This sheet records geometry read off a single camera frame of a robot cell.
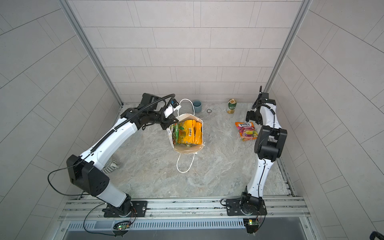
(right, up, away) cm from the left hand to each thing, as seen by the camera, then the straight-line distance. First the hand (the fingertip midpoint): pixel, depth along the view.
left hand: (181, 117), depth 76 cm
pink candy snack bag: (+41, -9, +22) cm, 48 cm away
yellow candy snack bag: (+2, -9, +5) cm, 10 cm away
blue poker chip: (+17, +4, +36) cm, 40 cm away
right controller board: (+34, -50, -7) cm, 61 cm away
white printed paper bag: (+3, -18, +4) cm, 18 cm away
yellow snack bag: (+8, -10, +6) cm, 14 cm away
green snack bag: (-4, -9, +7) cm, 12 cm away
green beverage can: (+33, +9, +29) cm, 45 cm away
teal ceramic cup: (+8, +8, +33) cm, 35 cm away
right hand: (+45, -1, +21) cm, 50 cm away
